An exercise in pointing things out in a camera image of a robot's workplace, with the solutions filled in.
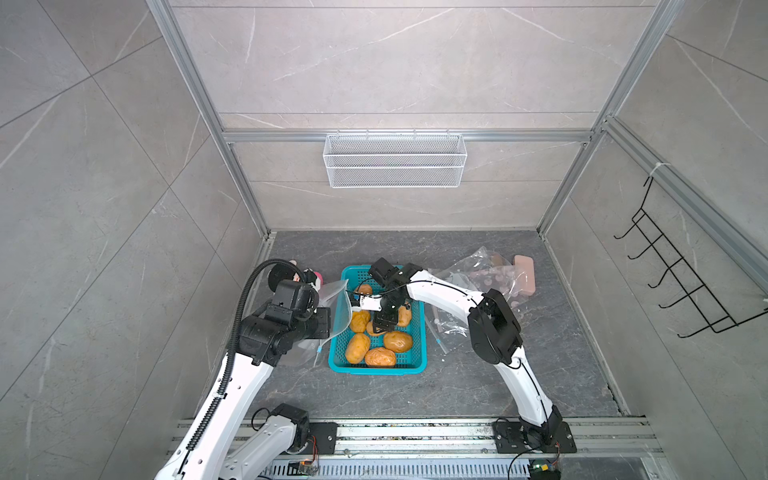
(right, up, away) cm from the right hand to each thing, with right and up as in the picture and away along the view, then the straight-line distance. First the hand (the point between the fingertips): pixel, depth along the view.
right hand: (381, 317), depth 93 cm
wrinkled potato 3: (-3, -3, -6) cm, 7 cm away
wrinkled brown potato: (0, -9, -11) cm, 14 cm away
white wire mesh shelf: (+3, +52, +8) cm, 53 cm away
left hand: (-13, +5, -20) cm, 24 cm away
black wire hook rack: (+71, +16, -24) cm, 77 cm away
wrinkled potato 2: (+7, +1, -2) cm, 8 cm away
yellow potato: (-7, -1, -3) cm, 7 cm away
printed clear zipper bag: (+35, +14, +8) cm, 38 cm away
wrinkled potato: (-5, +8, +3) cm, 10 cm away
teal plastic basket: (+10, -11, -8) cm, 17 cm away
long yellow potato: (-7, -7, -9) cm, 13 cm away
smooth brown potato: (+5, -6, -8) cm, 11 cm away
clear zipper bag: (-11, +9, -21) cm, 25 cm away
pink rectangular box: (+53, +17, +15) cm, 58 cm away
